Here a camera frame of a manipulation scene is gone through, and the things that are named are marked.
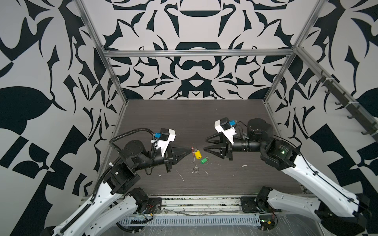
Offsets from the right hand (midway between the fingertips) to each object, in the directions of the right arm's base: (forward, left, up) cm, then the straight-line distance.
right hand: (206, 144), depth 55 cm
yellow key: (-2, +3, -4) cm, 6 cm away
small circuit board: (-21, -30, -39) cm, 53 cm away
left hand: (-2, +5, +1) cm, 6 cm away
